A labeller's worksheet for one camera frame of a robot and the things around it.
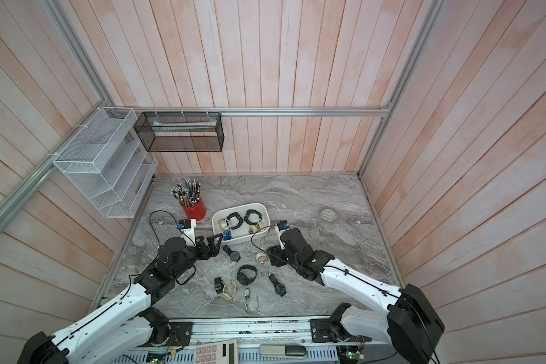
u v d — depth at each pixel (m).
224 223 1.01
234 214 1.00
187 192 0.90
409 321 0.40
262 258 0.90
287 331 0.76
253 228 0.93
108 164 0.72
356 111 0.93
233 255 0.91
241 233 0.98
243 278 0.82
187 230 0.70
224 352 0.69
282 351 0.68
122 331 0.56
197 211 0.98
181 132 1.07
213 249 0.72
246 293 0.82
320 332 0.73
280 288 0.82
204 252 0.71
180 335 0.73
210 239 0.71
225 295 0.80
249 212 1.01
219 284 0.80
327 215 1.04
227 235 0.92
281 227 0.73
